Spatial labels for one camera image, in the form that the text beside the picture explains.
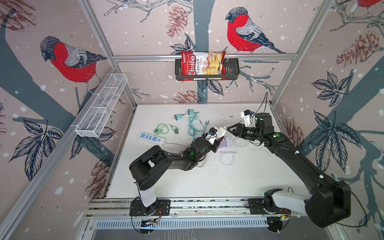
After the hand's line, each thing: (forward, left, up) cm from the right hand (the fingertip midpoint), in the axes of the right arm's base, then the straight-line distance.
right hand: (227, 131), depth 78 cm
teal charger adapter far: (+31, +23, -18) cm, 42 cm away
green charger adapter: (+12, +33, -16) cm, 39 cm away
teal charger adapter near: (+25, +33, -18) cm, 45 cm away
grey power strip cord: (+4, +37, -20) cm, 42 cm away
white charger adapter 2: (+2, -2, -14) cm, 14 cm away
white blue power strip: (+5, +48, -17) cm, 51 cm away
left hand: (0, +4, -4) cm, 5 cm away
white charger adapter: (+2, +4, -3) cm, 5 cm away
